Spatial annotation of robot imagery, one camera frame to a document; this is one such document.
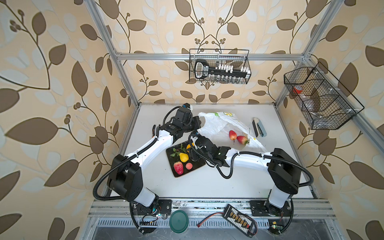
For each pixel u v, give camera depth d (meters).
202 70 0.85
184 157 0.87
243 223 0.69
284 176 0.44
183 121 0.64
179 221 0.62
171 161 0.89
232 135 0.98
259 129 1.02
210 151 0.64
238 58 0.91
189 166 0.85
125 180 0.43
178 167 0.84
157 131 0.56
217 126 0.84
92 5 0.71
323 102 0.75
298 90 0.89
